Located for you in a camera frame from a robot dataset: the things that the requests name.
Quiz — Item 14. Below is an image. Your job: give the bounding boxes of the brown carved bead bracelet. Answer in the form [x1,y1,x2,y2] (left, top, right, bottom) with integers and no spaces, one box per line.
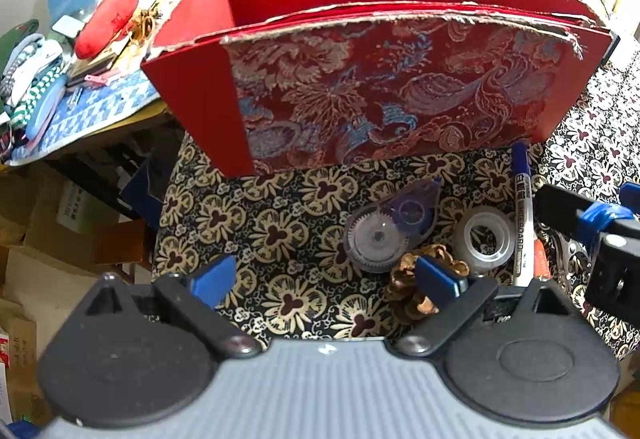
[385,243,471,323]

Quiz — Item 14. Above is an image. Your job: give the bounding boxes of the orange highlighter marker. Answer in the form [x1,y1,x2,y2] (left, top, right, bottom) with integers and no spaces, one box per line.
[534,239,552,280]

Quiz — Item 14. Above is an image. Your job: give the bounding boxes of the blue correction tape dispenser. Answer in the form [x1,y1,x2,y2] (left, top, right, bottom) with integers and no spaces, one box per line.
[343,178,442,274]

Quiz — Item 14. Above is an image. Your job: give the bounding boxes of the blue whiteboard marker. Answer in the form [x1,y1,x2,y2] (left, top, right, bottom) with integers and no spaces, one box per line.
[512,142,536,287]

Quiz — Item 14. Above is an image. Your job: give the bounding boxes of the clear adhesive tape roll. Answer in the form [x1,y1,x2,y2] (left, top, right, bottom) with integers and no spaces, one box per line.
[451,206,515,275]

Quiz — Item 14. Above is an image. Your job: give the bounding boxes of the floral patterned tablecloth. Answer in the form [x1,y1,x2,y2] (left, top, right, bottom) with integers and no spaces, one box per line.
[152,50,639,359]

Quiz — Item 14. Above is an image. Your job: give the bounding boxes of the blue patterned cloth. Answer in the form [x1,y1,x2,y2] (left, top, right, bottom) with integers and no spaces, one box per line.
[8,69,160,167]

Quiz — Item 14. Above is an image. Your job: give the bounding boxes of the red brocade storage box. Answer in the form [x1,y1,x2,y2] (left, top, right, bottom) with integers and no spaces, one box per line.
[142,0,612,177]

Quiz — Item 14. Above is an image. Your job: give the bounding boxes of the pile of clothes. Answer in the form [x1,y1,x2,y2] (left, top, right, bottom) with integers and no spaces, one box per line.
[1,18,66,162]

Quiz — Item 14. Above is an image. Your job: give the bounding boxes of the red pincushion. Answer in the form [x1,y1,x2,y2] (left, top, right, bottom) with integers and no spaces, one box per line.
[75,0,139,60]

